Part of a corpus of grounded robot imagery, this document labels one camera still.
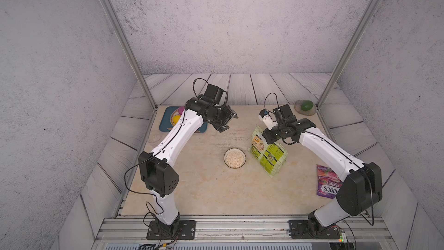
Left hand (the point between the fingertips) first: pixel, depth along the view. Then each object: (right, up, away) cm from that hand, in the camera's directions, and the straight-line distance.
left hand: (239, 120), depth 78 cm
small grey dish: (+43, +8, +41) cm, 60 cm away
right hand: (+13, -6, +6) cm, 15 cm away
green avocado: (+48, +9, +38) cm, 62 cm away
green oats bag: (+15, -18, +5) cm, 24 cm away
